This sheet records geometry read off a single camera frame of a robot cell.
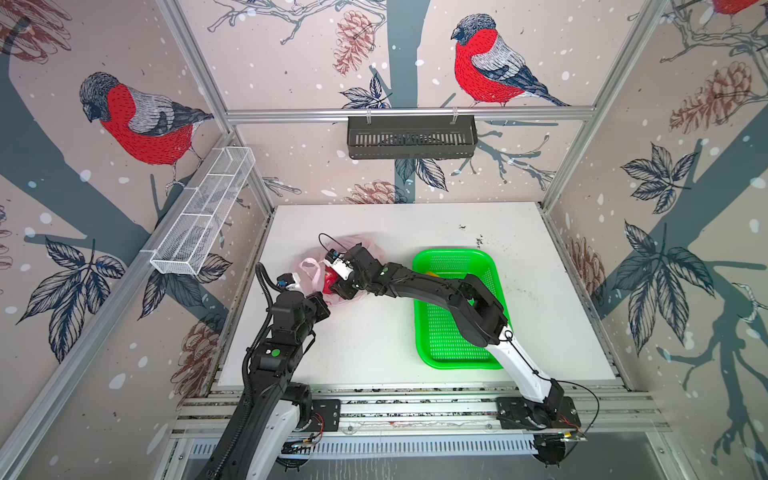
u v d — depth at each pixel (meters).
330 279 0.90
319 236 0.76
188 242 0.71
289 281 0.70
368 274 0.75
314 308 0.64
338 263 0.83
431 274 0.94
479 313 0.58
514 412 0.73
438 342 0.86
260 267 0.60
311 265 0.70
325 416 0.73
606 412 0.76
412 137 1.04
